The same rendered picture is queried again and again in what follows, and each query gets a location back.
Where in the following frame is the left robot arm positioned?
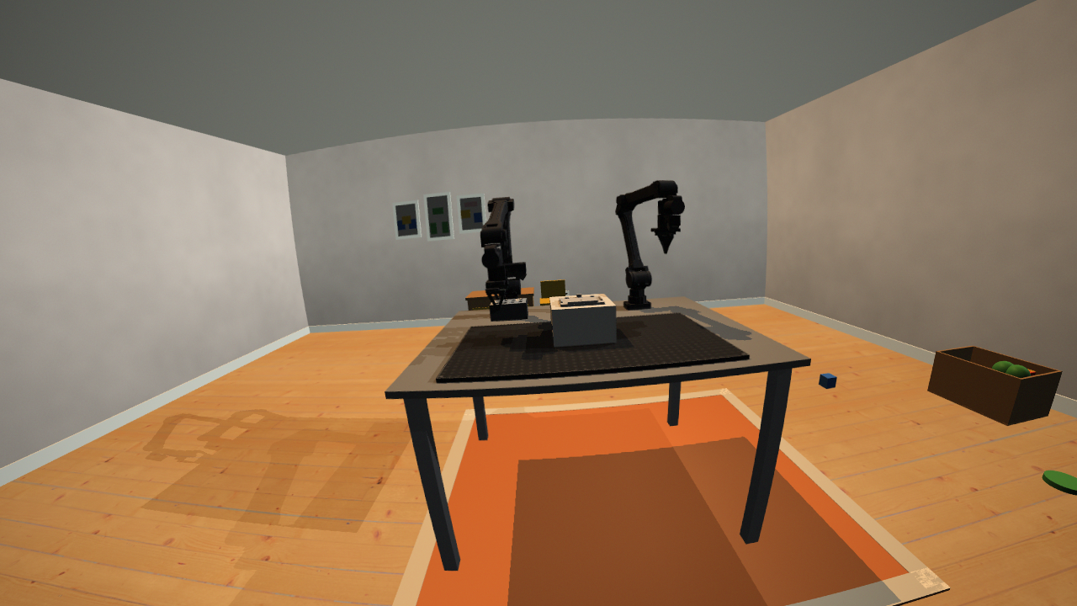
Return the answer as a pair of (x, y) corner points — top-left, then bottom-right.
(615, 180), (685, 308)

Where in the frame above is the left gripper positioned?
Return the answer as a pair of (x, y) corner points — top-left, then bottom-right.
(651, 228), (676, 254)

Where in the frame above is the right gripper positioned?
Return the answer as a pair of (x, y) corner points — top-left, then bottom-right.
(485, 268), (508, 311)

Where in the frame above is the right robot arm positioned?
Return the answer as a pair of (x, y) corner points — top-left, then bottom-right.
(480, 197), (527, 300)

